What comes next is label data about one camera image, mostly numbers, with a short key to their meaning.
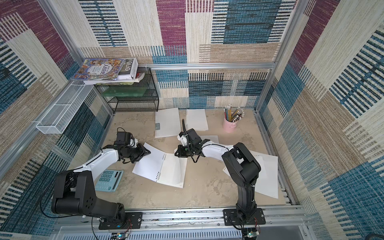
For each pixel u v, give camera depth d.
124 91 0.98
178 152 0.81
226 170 0.53
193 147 0.73
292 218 0.74
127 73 0.81
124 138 0.73
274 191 0.82
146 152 0.86
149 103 1.19
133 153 0.76
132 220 0.73
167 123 1.12
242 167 0.50
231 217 0.73
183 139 0.87
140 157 0.81
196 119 1.15
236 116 0.96
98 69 0.81
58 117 0.71
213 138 1.05
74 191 0.43
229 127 1.02
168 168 0.87
